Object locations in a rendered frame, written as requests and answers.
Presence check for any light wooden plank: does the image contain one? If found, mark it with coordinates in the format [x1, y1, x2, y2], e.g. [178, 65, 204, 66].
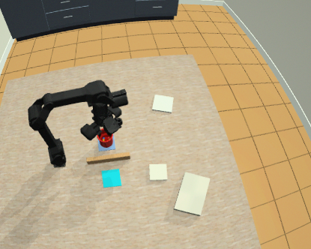
[86, 152, 130, 164]

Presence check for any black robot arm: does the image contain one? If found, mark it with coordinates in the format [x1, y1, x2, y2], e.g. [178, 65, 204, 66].
[28, 79, 129, 168]

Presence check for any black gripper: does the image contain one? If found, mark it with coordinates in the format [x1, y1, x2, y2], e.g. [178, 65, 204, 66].
[80, 106, 122, 141]

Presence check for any red cup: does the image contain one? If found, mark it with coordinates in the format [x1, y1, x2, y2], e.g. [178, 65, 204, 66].
[97, 128, 113, 148]

